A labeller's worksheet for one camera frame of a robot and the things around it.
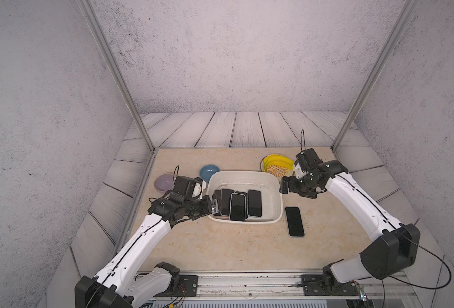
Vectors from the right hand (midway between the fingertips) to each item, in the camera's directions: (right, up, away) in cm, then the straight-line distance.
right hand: (289, 191), depth 80 cm
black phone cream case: (-21, -10, +15) cm, 27 cm away
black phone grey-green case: (-12, -8, +16) cm, 22 cm away
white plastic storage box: (-4, +1, +23) cm, 23 cm away
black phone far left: (-31, -3, +20) cm, 37 cm away
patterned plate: (+4, +7, +30) cm, 31 cm away
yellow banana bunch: (+2, +13, +28) cm, 31 cm away
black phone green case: (+5, -16, +10) cm, 19 cm away
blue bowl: (-38, +7, +28) cm, 47 cm away
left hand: (-28, -6, -5) cm, 29 cm away
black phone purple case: (-27, -5, +17) cm, 32 cm away
